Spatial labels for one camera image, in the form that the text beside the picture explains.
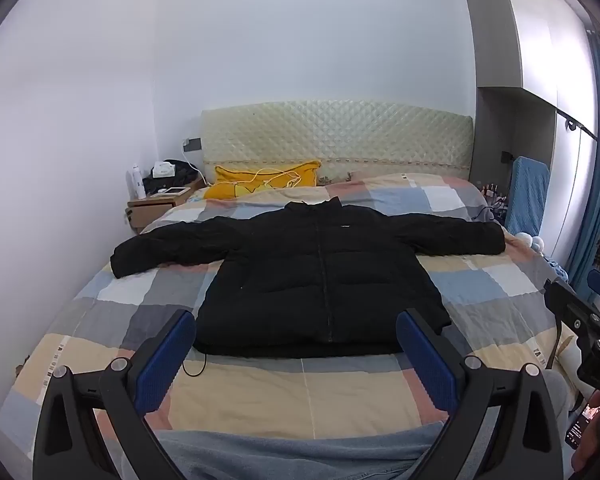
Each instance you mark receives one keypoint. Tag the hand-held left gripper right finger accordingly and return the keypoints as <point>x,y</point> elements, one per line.
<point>426,360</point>

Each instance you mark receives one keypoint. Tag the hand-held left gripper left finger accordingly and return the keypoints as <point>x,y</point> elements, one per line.
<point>164,357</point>

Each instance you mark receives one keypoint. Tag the black puffer jacket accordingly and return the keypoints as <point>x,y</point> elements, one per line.
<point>305,270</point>

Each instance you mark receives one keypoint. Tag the person's right hand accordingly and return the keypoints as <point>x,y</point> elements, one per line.
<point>594,452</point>

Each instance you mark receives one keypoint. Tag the light blue knitted cloth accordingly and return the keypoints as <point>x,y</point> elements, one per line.
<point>556,267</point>

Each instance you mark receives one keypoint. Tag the white plush toy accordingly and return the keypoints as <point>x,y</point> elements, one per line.
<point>535,244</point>

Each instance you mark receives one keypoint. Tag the black smartphone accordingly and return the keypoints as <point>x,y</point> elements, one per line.
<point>580,427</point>

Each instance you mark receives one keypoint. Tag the plaid patchwork quilt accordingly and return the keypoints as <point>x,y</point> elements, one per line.
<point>330,390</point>

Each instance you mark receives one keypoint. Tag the blue towel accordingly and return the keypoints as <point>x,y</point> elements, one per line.
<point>527,195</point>

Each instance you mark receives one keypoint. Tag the blue curtain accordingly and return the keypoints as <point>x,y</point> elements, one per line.
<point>597,160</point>

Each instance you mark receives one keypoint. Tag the cluster of small bottles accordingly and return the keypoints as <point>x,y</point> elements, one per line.
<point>492,194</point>

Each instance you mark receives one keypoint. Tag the wooden nightstand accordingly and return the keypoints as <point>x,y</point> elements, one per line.
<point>145,215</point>

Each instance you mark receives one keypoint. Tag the person's grey pants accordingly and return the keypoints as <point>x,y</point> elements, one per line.
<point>300,455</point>

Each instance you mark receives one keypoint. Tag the white tablet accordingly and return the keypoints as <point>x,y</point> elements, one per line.
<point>175,190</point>

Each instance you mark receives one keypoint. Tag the white spray bottle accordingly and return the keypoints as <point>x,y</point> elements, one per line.
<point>139,182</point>

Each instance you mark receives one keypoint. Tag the yellow pillow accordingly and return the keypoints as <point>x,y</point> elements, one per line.
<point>230,187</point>

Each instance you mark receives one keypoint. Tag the black bag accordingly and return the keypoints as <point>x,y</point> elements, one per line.
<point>186,175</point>

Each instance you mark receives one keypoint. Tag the cream quilted headboard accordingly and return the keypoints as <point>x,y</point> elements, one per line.
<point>330,130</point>

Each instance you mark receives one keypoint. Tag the white and grey wardrobe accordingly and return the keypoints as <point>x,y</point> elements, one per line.
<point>530,35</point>

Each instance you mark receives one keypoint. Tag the black wall switch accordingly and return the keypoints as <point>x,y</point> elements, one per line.
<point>506,157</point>

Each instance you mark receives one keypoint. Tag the grey wall outlet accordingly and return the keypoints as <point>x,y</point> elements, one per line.
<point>194,145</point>

